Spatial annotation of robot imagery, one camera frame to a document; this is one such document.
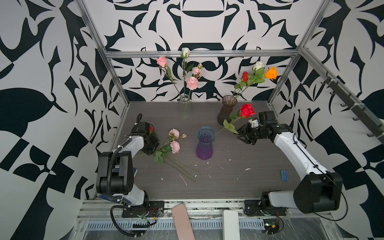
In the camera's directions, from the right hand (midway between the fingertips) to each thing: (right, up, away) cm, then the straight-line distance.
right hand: (236, 132), depth 80 cm
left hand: (-44, -7, +13) cm, 47 cm away
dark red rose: (-51, 0, +25) cm, 57 cm away
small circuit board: (+14, -43, -9) cm, 46 cm away
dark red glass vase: (0, +18, +17) cm, 25 cm away
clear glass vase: (-28, +14, +19) cm, 36 cm away
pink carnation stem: (-42, -14, +10) cm, 45 cm away
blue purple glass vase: (-16, -2, +1) cm, 16 cm away
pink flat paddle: (-28, -41, -9) cm, 51 cm away
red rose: (+8, +29, +6) cm, 31 cm away
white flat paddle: (-6, -40, -15) cm, 43 cm away
